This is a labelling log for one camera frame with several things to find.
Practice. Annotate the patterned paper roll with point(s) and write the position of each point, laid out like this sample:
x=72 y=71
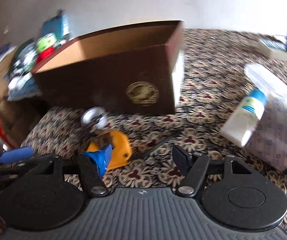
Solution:
x=269 y=141

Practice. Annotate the green frog plush toy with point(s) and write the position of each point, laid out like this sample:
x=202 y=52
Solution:
x=45 y=46

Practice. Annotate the striped sock bundle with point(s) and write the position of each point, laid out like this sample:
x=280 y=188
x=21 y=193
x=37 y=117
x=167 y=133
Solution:
x=21 y=65

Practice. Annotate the blue folder with clips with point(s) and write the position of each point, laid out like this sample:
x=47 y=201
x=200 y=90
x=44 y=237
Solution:
x=58 y=25

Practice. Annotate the black pen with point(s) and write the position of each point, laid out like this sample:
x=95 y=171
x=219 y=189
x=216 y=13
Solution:
x=154 y=148

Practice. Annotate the blue patterned cloth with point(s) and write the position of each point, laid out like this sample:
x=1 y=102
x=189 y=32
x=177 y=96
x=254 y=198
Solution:
x=22 y=88

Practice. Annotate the yellow tape measure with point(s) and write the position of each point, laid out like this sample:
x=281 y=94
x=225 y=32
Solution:
x=121 y=149

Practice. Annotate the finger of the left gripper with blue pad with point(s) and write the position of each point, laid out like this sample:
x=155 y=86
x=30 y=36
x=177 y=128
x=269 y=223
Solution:
x=16 y=155

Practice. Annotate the brown cardboard shoe box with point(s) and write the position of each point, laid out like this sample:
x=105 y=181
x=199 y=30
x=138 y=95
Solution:
x=129 y=68

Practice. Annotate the right gripper blue-taped left finger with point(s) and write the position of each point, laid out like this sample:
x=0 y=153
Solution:
x=92 y=167

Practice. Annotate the clear plastic container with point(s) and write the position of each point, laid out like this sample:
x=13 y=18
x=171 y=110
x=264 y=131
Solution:
x=265 y=80

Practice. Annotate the white power strip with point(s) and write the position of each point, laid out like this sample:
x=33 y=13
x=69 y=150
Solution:
x=272 y=49

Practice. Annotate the white bottle blue cap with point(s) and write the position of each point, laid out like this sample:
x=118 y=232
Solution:
x=241 y=124

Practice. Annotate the floral patterned tablecloth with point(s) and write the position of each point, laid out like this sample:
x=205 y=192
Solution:
x=213 y=86

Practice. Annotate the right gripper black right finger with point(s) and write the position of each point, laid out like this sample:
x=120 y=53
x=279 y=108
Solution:
x=194 y=168

